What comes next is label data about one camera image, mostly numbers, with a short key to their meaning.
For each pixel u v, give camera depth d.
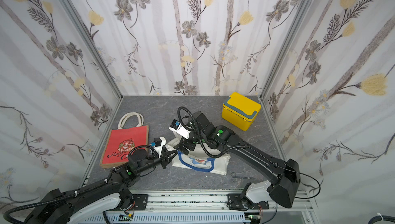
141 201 0.73
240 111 0.93
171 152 0.72
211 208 0.73
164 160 0.67
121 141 0.93
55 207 0.45
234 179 0.82
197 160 0.78
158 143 0.65
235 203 0.73
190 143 0.61
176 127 0.59
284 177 0.39
